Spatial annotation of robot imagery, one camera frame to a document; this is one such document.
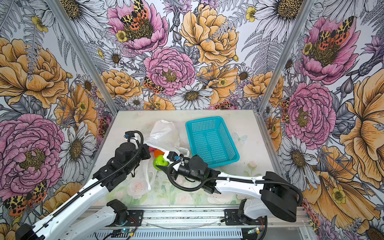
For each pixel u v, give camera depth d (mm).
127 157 565
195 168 547
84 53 878
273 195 421
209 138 1054
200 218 761
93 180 511
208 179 548
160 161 654
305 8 721
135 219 731
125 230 710
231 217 740
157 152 733
